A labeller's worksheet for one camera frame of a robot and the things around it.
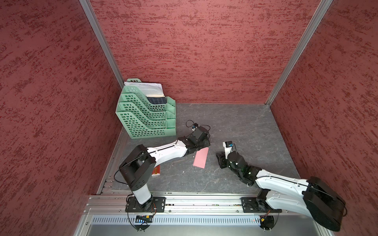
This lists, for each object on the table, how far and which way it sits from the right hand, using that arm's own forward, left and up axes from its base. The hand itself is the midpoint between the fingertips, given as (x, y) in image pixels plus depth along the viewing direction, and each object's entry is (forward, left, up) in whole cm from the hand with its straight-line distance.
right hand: (218, 156), depth 86 cm
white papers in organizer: (+40, +44, +21) cm, 63 cm away
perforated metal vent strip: (-31, +12, -6) cm, 33 cm away
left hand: (+7, +6, +4) cm, 10 cm away
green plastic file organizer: (+25, +50, +7) cm, 56 cm away
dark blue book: (+40, +40, +9) cm, 58 cm away
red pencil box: (-7, +37, -5) cm, 38 cm away
